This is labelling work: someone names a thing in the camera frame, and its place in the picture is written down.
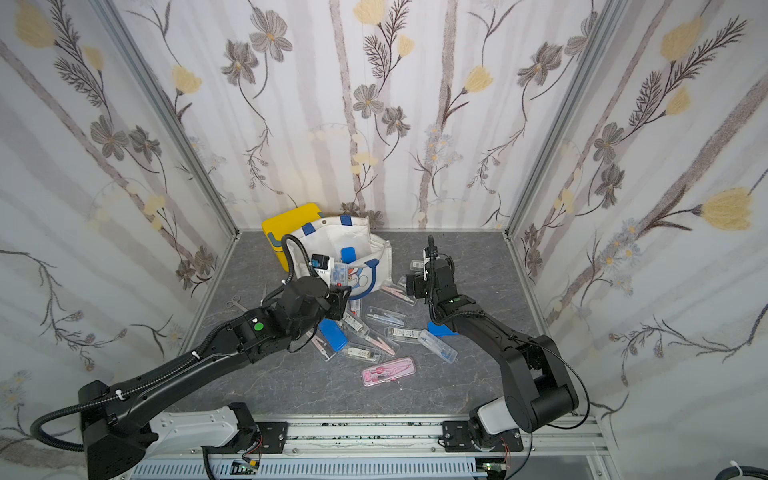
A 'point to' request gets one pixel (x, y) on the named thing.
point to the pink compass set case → (388, 371)
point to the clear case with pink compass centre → (381, 343)
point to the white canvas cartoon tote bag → (349, 240)
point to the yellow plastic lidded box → (278, 227)
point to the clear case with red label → (339, 274)
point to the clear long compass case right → (437, 346)
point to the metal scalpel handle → (265, 293)
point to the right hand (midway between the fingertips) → (428, 269)
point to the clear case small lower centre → (361, 354)
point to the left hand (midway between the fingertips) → (348, 290)
